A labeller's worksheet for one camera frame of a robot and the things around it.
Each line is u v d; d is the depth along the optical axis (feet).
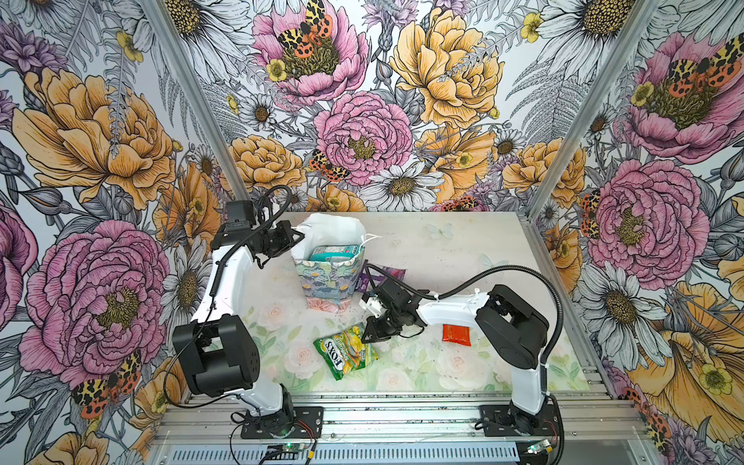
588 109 2.96
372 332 2.55
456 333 2.90
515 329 1.65
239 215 2.13
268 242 2.33
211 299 1.54
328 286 2.72
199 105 2.88
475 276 1.91
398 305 2.40
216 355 1.44
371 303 2.79
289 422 2.24
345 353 2.69
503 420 2.42
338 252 2.93
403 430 2.44
